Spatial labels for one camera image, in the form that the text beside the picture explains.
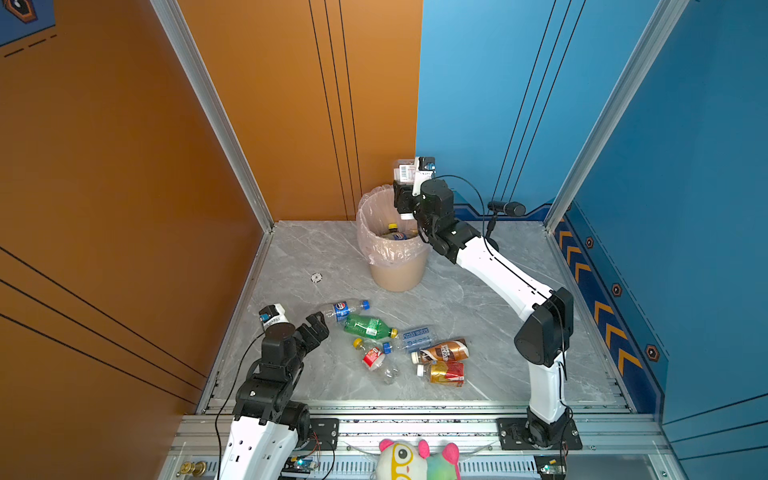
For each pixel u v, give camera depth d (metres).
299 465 0.70
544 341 0.49
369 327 0.87
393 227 0.99
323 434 0.73
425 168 0.66
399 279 0.97
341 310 0.90
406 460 0.65
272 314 0.66
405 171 0.76
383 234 0.99
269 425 0.50
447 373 0.78
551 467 0.71
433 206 0.59
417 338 0.85
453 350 0.82
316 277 1.05
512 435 0.72
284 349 0.56
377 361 0.82
